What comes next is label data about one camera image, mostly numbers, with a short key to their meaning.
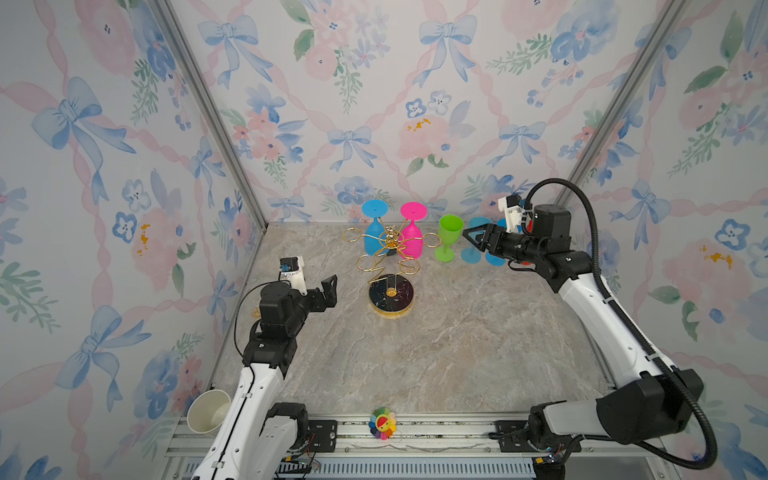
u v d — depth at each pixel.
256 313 0.56
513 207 0.67
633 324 0.44
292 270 0.65
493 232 0.65
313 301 0.68
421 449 0.73
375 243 0.78
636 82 0.80
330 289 0.70
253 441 0.45
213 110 0.86
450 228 0.95
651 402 0.40
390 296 0.98
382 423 0.75
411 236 0.86
